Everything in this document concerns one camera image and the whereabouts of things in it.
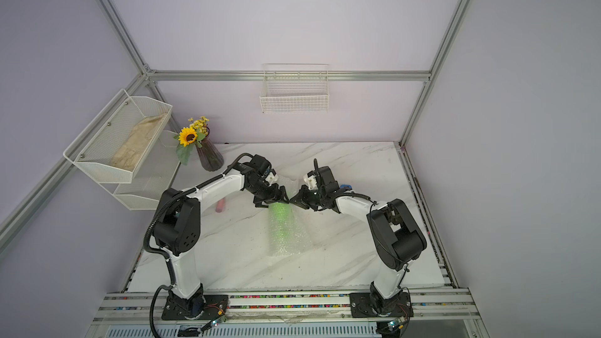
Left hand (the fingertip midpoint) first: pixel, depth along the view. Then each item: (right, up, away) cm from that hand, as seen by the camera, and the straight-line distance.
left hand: (280, 205), depth 90 cm
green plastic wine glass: (+2, -7, -8) cm, 11 cm away
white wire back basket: (+6, +47, +4) cm, 48 cm away
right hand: (+5, +1, -1) cm, 5 cm away
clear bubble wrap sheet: (+10, -12, -6) cm, 17 cm away
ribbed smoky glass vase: (-34, +20, +14) cm, 41 cm away
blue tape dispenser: (+22, +9, -17) cm, 29 cm away
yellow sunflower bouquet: (-36, +27, +1) cm, 45 cm away
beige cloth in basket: (-49, +20, -14) cm, 54 cm away
